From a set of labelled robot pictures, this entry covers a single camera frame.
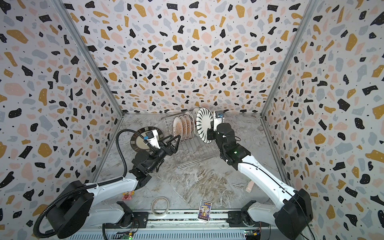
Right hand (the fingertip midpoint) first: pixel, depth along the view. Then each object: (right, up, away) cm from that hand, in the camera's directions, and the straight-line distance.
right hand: (210, 119), depth 74 cm
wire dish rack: (-13, -21, +26) cm, 36 cm away
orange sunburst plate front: (-21, -4, +28) cm, 36 cm away
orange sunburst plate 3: (-14, +6, +29) cm, 33 cm away
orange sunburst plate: (-16, -4, +24) cm, 29 cm away
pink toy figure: (-43, -40, +4) cm, 59 cm away
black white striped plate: (-3, +1, +8) cm, 9 cm away
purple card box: (-3, -47, +2) cm, 47 cm away
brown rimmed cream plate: (-49, -14, +29) cm, 58 cm away
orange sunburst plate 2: (-13, -4, +23) cm, 27 cm away
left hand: (-16, -8, -2) cm, 18 cm away
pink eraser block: (+23, -37, +10) cm, 44 cm away
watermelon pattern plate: (-9, +6, +33) cm, 34 cm away
